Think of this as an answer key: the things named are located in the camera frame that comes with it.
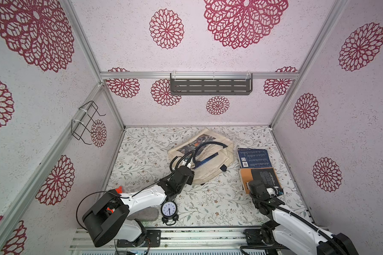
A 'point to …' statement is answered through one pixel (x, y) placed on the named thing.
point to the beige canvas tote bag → (204, 153)
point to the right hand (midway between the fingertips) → (252, 182)
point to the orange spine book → (267, 176)
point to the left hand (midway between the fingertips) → (189, 168)
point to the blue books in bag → (209, 158)
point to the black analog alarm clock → (169, 211)
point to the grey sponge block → (148, 214)
